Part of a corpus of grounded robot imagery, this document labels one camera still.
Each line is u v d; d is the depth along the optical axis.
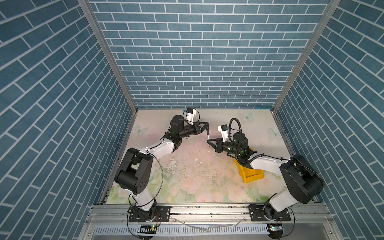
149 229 0.72
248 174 0.84
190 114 0.77
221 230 0.74
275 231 0.73
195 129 0.75
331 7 0.71
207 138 0.83
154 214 0.68
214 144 0.82
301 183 0.45
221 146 0.75
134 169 0.48
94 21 0.74
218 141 0.78
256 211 0.74
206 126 0.82
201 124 0.79
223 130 0.77
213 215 0.75
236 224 0.72
